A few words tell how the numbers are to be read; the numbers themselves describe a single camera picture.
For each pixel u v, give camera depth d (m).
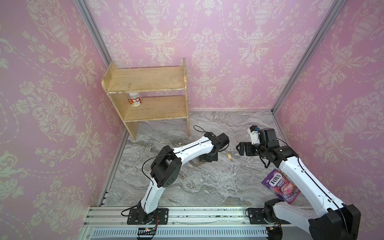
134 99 0.91
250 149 0.70
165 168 0.50
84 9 0.70
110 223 0.74
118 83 0.75
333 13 0.71
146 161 0.49
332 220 0.37
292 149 0.55
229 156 0.96
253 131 0.71
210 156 0.74
